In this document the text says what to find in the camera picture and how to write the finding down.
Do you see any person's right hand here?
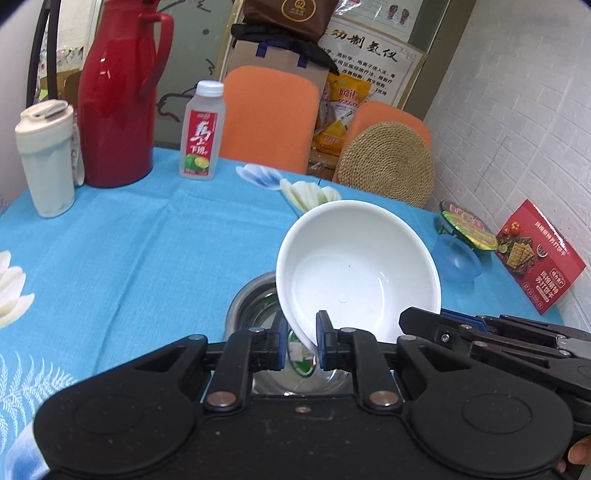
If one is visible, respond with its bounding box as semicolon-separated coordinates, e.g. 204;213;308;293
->
556;434;591;474

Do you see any instant noodle bowl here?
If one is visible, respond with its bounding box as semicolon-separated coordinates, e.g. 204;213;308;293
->
434;200;500;252

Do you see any white travel tumbler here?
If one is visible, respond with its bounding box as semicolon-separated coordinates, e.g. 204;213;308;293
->
15;99;77;217

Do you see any orange chair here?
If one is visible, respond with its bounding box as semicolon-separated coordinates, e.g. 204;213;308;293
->
332;102;432;183
218;65;319;175

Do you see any cardboard box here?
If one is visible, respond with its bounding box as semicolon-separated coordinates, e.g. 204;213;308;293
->
226;39;329;93

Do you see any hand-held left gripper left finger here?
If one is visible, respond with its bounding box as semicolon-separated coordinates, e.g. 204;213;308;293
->
133;318;286;413

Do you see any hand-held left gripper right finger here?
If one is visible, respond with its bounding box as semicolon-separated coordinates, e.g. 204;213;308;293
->
315;311;475;413

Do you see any white wall poster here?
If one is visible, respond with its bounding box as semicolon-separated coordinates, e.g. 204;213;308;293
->
318;14;428;112

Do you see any brown bag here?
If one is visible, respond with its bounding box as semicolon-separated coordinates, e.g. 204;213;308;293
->
242;0;340;42

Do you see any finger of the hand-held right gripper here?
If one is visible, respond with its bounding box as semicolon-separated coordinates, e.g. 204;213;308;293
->
441;312;591;347
399;306;591;372

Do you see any red thermos jug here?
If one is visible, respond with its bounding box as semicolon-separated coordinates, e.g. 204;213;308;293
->
78;0;174;188

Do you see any black cloth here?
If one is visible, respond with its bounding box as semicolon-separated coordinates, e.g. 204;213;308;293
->
231;23;341;73

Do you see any stainless steel bowl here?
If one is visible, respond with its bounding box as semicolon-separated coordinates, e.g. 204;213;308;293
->
225;272;402;398

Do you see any foot chart poster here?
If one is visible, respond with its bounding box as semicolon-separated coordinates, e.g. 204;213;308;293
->
376;0;451;31

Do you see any white ceramic bowl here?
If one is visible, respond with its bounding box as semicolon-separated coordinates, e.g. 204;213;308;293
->
276;199;441;356

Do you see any frosted glass door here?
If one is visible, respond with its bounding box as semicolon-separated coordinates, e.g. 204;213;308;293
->
152;0;245;149

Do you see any blue translucent plastic bowl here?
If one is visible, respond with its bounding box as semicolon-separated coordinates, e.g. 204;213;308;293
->
431;233;482;284

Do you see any clear plastic drink bottle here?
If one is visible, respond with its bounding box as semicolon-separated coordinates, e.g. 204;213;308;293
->
179;80;228;181

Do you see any yellow snack package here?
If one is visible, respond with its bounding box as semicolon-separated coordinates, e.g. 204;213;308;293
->
311;74;376;158

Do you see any woven straw cushion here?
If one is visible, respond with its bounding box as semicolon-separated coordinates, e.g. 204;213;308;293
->
338;121;435;209

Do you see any floral patterned cloth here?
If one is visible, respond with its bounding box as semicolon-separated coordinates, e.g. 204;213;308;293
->
39;32;86;77

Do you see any blue floral tablecloth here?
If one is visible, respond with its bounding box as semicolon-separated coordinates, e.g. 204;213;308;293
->
0;147;566;480

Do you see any black hose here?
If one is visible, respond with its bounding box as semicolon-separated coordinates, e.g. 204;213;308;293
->
25;0;63;107

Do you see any red cracker box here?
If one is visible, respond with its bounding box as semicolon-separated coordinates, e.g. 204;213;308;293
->
496;199;587;317

